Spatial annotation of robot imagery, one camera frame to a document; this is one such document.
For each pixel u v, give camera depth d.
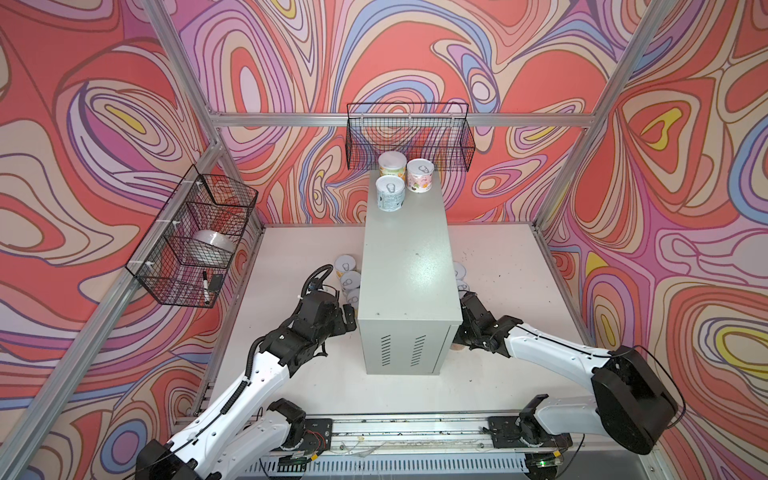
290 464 0.72
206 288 0.72
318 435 0.72
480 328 0.66
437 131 0.96
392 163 0.76
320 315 0.58
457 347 0.84
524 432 0.66
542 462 0.71
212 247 0.70
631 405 0.42
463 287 0.95
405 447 0.73
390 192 0.72
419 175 0.78
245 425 0.46
